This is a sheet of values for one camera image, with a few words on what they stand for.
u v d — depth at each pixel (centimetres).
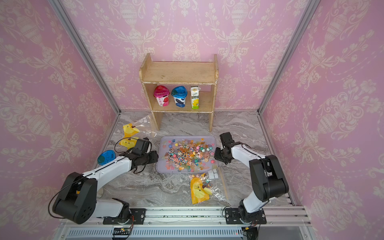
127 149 71
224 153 71
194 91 83
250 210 61
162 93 87
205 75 80
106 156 85
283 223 73
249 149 59
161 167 91
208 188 80
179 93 87
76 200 42
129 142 95
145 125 102
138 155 70
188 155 92
